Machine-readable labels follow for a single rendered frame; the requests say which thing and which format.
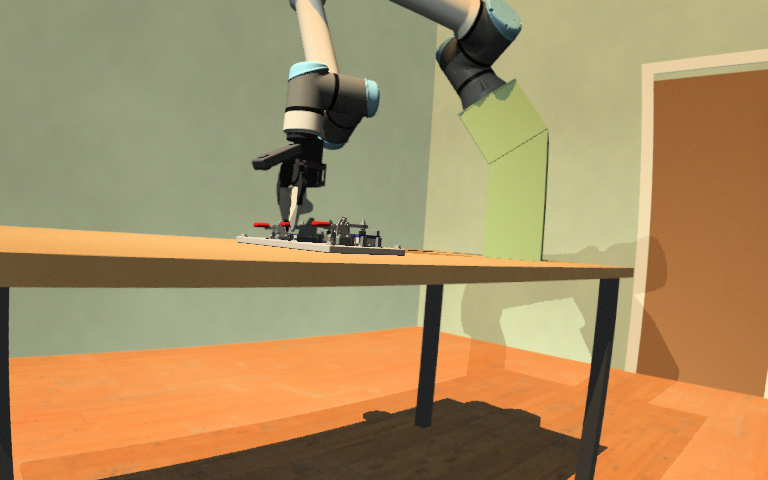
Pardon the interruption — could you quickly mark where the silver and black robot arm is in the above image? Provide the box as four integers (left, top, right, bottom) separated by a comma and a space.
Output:
252, 0, 522, 170

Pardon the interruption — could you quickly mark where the black toggle clamp with red handle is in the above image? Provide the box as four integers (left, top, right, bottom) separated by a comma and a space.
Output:
312, 217, 368, 246

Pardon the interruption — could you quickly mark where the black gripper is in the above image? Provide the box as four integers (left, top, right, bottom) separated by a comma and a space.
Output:
276, 132, 327, 232

